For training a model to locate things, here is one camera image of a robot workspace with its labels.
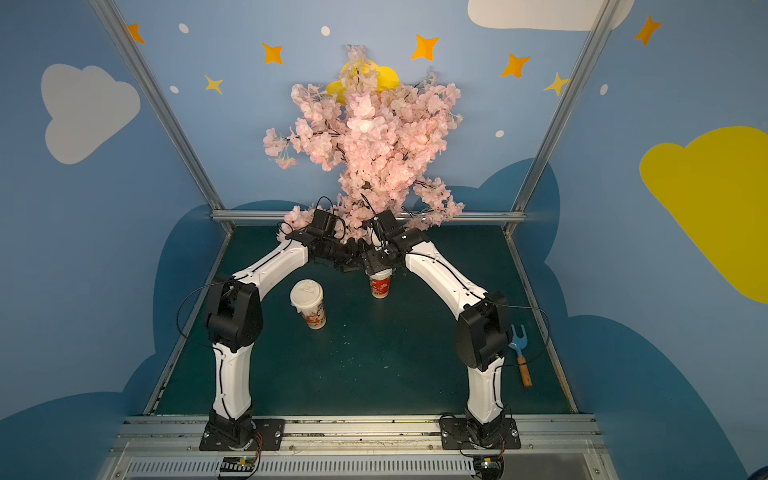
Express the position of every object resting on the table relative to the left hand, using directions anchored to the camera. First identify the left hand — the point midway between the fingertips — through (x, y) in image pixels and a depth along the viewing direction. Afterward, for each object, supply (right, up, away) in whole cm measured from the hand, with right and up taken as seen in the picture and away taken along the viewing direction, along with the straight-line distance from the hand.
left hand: (373, 257), depth 92 cm
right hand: (+3, 0, -2) cm, 4 cm away
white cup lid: (-18, -10, -10) cm, 23 cm away
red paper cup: (-17, -18, -5) cm, 25 cm away
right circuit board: (+30, -52, -18) cm, 63 cm away
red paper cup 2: (+2, -9, +2) cm, 9 cm away
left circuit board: (-33, -51, -19) cm, 64 cm away
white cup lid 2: (+3, -5, -11) cm, 12 cm away
